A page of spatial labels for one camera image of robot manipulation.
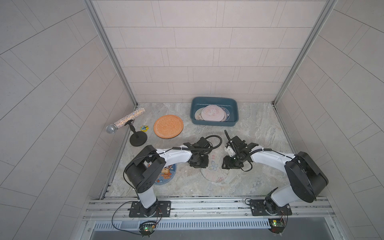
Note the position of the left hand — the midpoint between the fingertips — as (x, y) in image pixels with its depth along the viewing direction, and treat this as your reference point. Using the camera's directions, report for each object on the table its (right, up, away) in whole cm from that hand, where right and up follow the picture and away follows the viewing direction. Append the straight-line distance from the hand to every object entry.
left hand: (208, 165), depth 87 cm
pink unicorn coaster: (+5, +31, +22) cm, 38 cm away
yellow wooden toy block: (-43, +21, +13) cm, 49 cm away
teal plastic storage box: (+18, +38, +23) cm, 48 cm away
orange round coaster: (-27, +22, +15) cm, 38 cm away
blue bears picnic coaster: (+16, +31, +23) cm, 41 cm away
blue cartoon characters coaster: (-24, -4, -5) cm, 24 cm away
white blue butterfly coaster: (+3, -2, -4) cm, 5 cm away
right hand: (+9, 0, -1) cm, 9 cm away
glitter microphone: (-50, +23, -13) cm, 56 cm away
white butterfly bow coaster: (-6, +30, +22) cm, 37 cm away
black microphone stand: (-45, +14, +9) cm, 48 cm away
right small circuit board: (+30, -21, -19) cm, 41 cm away
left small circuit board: (-28, -19, -23) cm, 41 cm away
